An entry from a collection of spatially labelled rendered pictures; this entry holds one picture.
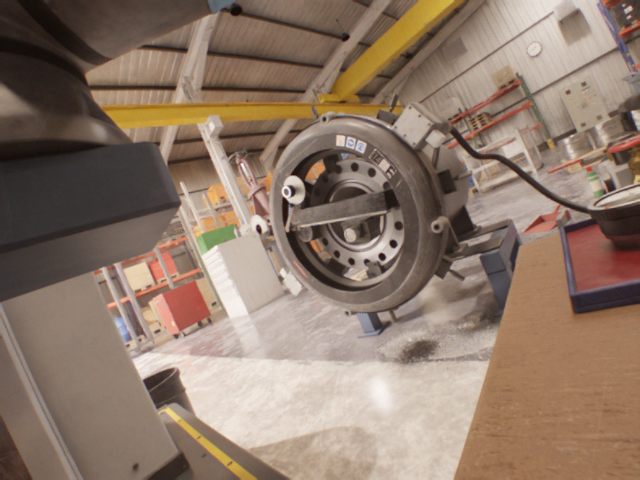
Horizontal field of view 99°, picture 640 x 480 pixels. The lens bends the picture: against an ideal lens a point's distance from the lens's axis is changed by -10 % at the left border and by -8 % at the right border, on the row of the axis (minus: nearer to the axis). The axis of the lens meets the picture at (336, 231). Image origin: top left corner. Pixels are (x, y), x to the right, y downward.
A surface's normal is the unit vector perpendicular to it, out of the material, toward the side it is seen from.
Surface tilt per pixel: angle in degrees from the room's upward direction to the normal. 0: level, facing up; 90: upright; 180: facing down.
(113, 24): 177
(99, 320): 90
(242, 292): 90
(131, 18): 177
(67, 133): 90
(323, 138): 90
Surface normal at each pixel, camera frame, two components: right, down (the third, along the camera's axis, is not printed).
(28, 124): 0.72, -0.34
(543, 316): -0.42, -0.91
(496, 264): -0.57, 0.26
